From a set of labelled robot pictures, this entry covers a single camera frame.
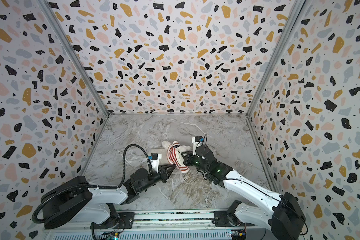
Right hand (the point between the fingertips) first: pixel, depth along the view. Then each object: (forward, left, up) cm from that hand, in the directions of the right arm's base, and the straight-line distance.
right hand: (180, 152), depth 75 cm
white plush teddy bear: (+3, -1, -2) cm, 4 cm away
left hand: (-5, +1, -5) cm, 7 cm away
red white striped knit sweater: (-2, +3, -3) cm, 4 cm away
